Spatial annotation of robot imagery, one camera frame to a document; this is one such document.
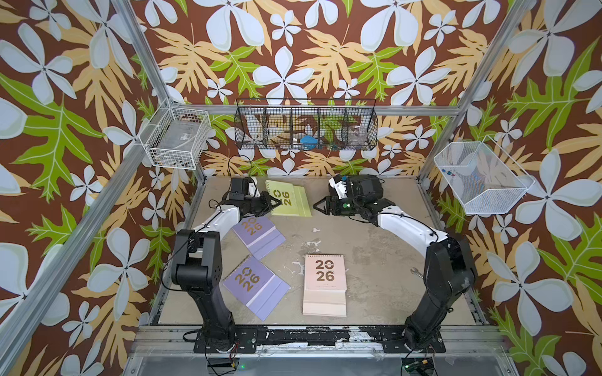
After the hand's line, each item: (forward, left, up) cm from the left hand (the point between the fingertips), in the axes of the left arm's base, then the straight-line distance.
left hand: (282, 199), depth 91 cm
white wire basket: (+14, +38, +19) cm, 45 cm away
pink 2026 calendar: (-35, -16, -14) cm, 41 cm away
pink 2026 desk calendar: (-25, -17, -11) cm, 32 cm away
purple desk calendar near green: (-8, +9, -15) cm, 20 cm away
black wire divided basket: (+29, -9, +16) cm, 34 cm away
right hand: (-5, -14, +3) cm, 15 cm away
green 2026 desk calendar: (+4, -5, -5) cm, 8 cm away
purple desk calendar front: (-30, +8, -15) cm, 34 cm away
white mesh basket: (0, -73, +12) cm, 74 cm away
